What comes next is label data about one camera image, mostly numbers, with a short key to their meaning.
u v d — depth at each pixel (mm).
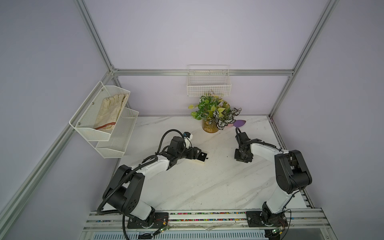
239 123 1179
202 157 954
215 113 888
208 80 947
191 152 782
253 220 732
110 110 794
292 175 484
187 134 800
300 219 762
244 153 790
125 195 436
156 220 741
